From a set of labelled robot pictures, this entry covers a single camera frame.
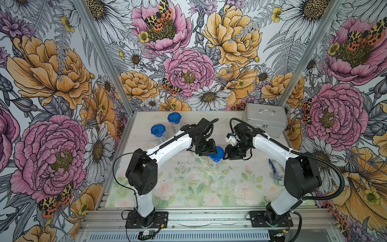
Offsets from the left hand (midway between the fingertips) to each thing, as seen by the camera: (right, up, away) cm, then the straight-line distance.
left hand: (212, 157), depth 81 cm
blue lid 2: (-33, +14, +15) cm, 38 cm away
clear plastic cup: (+2, -6, +7) cm, 9 cm away
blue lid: (-23, +22, +21) cm, 38 cm away
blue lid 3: (+3, 0, +1) cm, 3 cm away
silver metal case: (+39, +21, +17) cm, 47 cm away
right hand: (+8, -3, +3) cm, 9 cm away
